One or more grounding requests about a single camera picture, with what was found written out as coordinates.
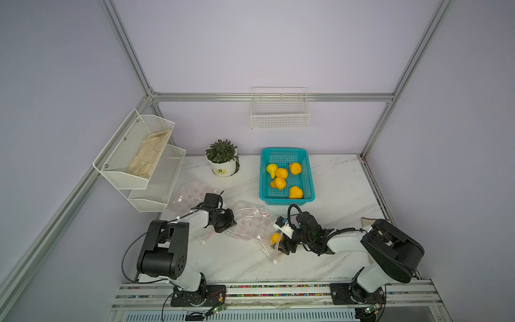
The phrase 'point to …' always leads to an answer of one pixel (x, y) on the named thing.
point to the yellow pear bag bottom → (275, 237)
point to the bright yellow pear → (271, 168)
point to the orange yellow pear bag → (295, 168)
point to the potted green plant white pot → (223, 157)
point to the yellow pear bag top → (278, 183)
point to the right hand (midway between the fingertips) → (278, 239)
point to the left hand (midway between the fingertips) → (235, 224)
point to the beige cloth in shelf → (149, 153)
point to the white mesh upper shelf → (130, 157)
